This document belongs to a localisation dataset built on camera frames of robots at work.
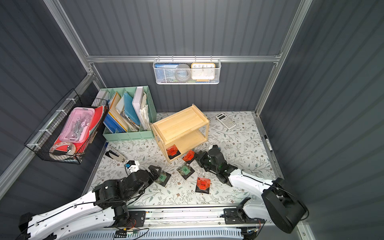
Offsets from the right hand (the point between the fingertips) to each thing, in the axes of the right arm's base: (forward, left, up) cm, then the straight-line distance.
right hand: (195, 154), depth 82 cm
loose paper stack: (+22, +31, +10) cm, 39 cm away
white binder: (+29, +37, +12) cm, 48 cm away
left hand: (-12, +19, +3) cm, 22 cm away
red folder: (+14, +51, +19) cm, 56 cm away
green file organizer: (+36, +53, +12) cm, 65 cm away
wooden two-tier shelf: (+13, +5, +7) cm, 16 cm away
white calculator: (+36, -23, -12) cm, 45 cm away
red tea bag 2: (0, +4, -3) cm, 5 cm away
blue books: (+22, +54, +1) cm, 58 cm away
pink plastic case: (+5, +58, +19) cm, 61 cm away
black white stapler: (+6, +53, -11) cm, 55 cm away
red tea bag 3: (-12, -4, -13) cm, 19 cm away
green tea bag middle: (-4, +6, -12) cm, 14 cm away
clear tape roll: (-7, +56, +16) cm, 59 cm away
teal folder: (+27, +42, +9) cm, 51 cm away
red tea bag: (+8, +15, -11) cm, 20 cm away
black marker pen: (+22, -52, -17) cm, 59 cm away
